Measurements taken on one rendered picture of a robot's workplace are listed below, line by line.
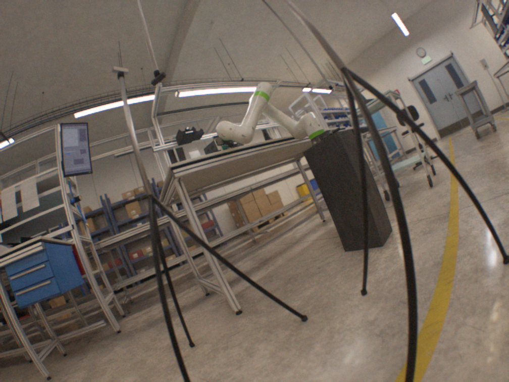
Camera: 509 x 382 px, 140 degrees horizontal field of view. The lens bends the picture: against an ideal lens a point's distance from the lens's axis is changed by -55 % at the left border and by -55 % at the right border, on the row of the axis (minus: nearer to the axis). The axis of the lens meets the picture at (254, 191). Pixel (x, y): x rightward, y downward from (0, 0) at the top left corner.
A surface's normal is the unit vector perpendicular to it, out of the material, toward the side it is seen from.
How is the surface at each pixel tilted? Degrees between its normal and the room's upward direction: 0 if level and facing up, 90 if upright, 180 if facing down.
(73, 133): 101
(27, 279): 90
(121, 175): 90
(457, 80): 90
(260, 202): 90
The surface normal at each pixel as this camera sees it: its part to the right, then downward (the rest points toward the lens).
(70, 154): 0.83, -0.20
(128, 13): 0.40, 0.91
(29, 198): 0.50, -0.29
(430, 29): -0.77, 0.31
